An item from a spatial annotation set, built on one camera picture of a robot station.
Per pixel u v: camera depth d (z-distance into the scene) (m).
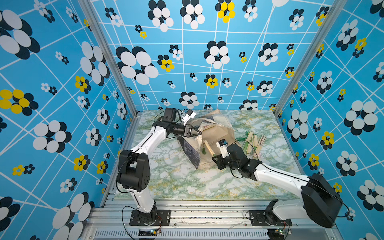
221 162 0.74
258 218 0.73
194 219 0.75
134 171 0.47
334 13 0.69
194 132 0.79
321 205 0.41
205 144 0.87
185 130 0.72
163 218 0.73
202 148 0.91
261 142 1.02
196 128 0.78
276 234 0.70
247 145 0.99
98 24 0.75
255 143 1.00
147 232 0.72
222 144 0.74
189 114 0.76
